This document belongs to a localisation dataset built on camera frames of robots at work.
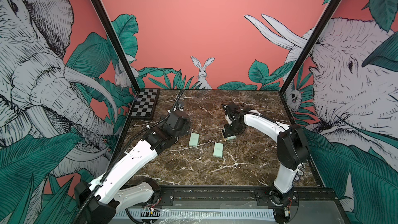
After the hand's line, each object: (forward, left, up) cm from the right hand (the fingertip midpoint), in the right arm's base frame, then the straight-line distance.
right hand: (227, 131), depth 90 cm
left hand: (-3, +27, +18) cm, 32 cm away
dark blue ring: (-3, -11, -7) cm, 14 cm away
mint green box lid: (-5, -2, +2) cm, 5 cm away
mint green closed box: (-9, +6, -5) cm, 12 cm away
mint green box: (-3, +20, -5) cm, 21 cm away
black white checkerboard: (+24, +57, -3) cm, 62 cm away
